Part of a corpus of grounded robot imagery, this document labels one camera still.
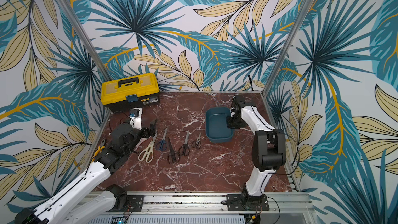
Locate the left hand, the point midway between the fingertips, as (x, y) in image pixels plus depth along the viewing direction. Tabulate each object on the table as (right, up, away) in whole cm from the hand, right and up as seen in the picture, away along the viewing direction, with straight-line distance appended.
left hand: (146, 121), depth 76 cm
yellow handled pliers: (-31, -18, +12) cm, 38 cm away
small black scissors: (+25, -15, +16) cm, 33 cm away
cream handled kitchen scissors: (-3, -20, +12) cm, 23 cm away
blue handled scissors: (+4, -16, +16) cm, 23 cm away
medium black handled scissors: (+17, -18, +14) cm, 29 cm away
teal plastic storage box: (+37, -7, +19) cm, 42 cm away
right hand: (+46, -6, +16) cm, 49 cm away
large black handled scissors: (+12, -22, +13) cm, 28 cm away
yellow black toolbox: (-18, +16, +21) cm, 32 cm away
